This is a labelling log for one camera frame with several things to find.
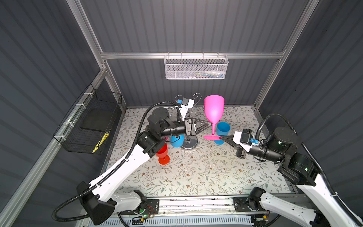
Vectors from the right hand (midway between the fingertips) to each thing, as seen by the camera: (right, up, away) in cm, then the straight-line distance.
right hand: (225, 134), depth 51 cm
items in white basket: (0, +35, +41) cm, 54 cm away
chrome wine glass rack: (-11, -10, +45) cm, 47 cm away
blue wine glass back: (+11, -1, +42) cm, 43 cm away
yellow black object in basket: (-56, -4, +20) cm, 59 cm away
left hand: (-5, +2, 0) cm, 5 cm away
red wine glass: (-28, -20, +40) cm, 52 cm away
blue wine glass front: (-18, -8, +26) cm, 33 cm away
